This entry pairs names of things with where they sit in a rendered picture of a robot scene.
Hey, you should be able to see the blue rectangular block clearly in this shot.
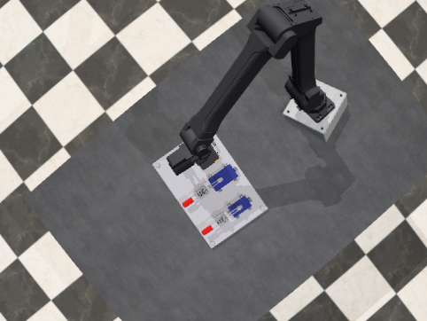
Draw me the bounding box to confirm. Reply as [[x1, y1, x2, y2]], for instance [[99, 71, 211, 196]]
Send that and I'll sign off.
[[207, 164, 238, 191], [228, 196, 251, 217]]

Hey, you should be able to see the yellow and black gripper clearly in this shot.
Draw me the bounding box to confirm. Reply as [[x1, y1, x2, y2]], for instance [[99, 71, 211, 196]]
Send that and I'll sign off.
[[199, 145, 220, 170]]

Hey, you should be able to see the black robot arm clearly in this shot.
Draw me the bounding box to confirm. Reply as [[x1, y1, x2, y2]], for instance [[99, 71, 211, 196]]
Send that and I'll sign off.
[[167, 0, 335, 176]]

